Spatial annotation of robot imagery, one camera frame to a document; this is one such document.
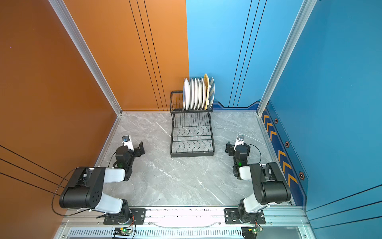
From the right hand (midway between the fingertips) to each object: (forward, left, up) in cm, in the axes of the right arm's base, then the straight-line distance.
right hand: (237, 142), depth 94 cm
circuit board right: (-46, 0, -9) cm, 47 cm away
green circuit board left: (-46, +61, -8) cm, 77 cm away
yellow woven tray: (+33, +19, +15) cm, 41 cm away
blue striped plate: (+14, +31, +27) cm, 44 cm away
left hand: (-1, +65, +2) cm, 65 cm away
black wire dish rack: (+13, +30, -4) cm, 33 cm away
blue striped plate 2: (+24, +16, +20) cm, 36 cm away
